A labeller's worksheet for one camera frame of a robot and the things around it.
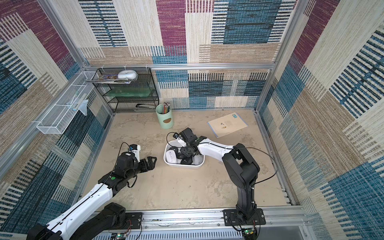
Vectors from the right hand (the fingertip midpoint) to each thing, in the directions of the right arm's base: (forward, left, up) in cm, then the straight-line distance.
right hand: (187, 144), depth 95 cm
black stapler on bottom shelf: (+31, +34, +5) cm, 46 cm away
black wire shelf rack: (+37, +52, +1) cm, 64 cm away
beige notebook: (+19, -28, -5) cm, 35 cm away
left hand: (-12, +20, +5) cm, 24 cm away
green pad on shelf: (+26, +36, +21) cm, 50 cm away
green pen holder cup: (+18, +15, +9) cm, 25 cm away
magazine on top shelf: (+29, +46, +29) cm, 62 cm away
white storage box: (-6, +5, +9) cm, 12 cm away
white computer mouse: (-8, +9, 0) cm, 12 cm away
